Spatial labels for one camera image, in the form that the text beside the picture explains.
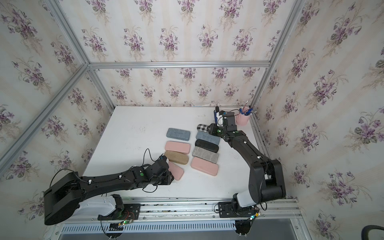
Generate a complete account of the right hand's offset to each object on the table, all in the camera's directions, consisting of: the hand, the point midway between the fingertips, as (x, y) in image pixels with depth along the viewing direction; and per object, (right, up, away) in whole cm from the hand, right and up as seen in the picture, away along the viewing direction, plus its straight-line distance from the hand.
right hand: (211, 127), depth 88 cm
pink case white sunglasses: (-21, -13, +7) cm, 26 cm away
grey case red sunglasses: (-3, -17, +2) cm, 17 cm away
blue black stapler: (+7, +12, +25) cm, 28 cm away
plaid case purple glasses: (-4, -1, +15) cm, 16 cm away
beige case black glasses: (-2, -12, +7) cm, 14 cm away
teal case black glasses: (-2, -6, +10) cm, 12 cm away
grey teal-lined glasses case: (-18, -5, +13) cm, 23 cm away
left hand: (-22, -29, -7) cm, 37 cm away
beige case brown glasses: (-20, -18, 0) cm, 27 cm away
